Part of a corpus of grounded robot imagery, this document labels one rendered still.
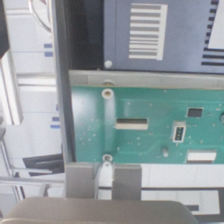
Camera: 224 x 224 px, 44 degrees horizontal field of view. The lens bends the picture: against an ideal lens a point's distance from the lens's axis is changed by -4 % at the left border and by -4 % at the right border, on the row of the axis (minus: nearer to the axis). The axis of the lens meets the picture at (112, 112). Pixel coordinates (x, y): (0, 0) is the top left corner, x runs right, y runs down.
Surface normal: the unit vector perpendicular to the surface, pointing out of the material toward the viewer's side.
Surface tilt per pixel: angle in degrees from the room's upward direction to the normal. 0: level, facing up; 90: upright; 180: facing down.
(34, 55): 90
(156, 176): 90
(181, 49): 90
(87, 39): 90
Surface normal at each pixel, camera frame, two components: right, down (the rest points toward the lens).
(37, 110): -0.02, 0.55
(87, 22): -0.03, 0.84
